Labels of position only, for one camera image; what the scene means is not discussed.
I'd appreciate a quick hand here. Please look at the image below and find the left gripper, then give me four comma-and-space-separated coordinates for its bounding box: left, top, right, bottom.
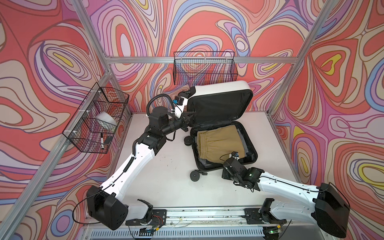
159, 111, 196, 138

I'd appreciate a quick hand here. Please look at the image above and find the khaki garment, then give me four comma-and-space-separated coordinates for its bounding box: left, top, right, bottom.
197, 125, 246, 164

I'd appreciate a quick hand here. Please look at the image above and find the black and white suitcase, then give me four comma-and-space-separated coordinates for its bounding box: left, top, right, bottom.
179, 81, 258, 172

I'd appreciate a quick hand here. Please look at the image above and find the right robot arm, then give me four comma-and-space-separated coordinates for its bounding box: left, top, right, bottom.
223, 154, 351, 239

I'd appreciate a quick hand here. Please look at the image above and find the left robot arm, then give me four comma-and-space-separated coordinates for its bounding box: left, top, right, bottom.
86, 106, 191, 231

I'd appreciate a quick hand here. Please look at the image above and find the black marker pen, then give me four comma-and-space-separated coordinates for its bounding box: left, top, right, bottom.
100, 133, 105, 150

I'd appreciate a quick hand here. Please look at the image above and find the green circuit board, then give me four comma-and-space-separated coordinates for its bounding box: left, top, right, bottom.
139, 228, 160, 235

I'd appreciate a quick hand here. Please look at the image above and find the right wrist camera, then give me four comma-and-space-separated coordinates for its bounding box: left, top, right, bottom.
231, 152, 240, 160

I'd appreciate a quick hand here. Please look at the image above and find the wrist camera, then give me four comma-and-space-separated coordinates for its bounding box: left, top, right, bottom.
231, 152, 240, 160
173, 96, 185, 119

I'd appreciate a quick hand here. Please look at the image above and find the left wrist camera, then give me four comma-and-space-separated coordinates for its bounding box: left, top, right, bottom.
173, 96, 185, 119

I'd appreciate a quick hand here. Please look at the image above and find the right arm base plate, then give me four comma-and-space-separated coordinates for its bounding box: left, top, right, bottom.
241, 208, 287, 225

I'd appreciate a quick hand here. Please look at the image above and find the aluminium front rail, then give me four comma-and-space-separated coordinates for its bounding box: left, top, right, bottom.
83, 205, 331, 229

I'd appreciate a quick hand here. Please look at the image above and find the back wall wire basket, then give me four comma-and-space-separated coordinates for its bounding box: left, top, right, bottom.
173, 50, 238, 87

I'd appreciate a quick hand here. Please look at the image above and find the wall wire basket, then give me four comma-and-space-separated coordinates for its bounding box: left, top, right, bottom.
62, 83, 129, 154
173, 50, 238, 87

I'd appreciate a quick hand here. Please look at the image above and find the left wall wire basket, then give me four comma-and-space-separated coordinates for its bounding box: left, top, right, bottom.
62, 83, 129, 154

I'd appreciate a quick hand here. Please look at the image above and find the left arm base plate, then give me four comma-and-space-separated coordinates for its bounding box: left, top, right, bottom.
125, 209, 167, 227

